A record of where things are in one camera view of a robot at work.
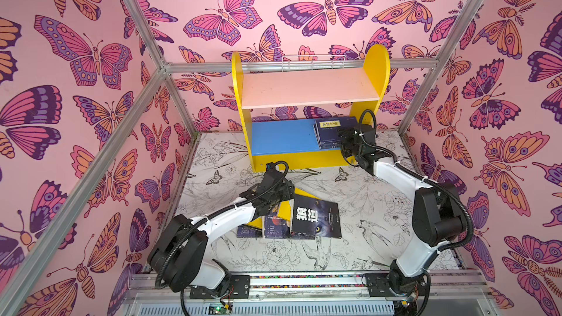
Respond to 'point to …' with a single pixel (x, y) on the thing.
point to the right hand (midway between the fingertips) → (337, 130)
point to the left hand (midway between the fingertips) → (291, 186)
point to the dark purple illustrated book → (276, 227)
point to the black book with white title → (315, 217)
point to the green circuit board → (219, 309)
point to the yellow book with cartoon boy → (257, 223)
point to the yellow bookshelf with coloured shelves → (290, 143)
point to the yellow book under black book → (285, 208)
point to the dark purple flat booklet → (246, 231)
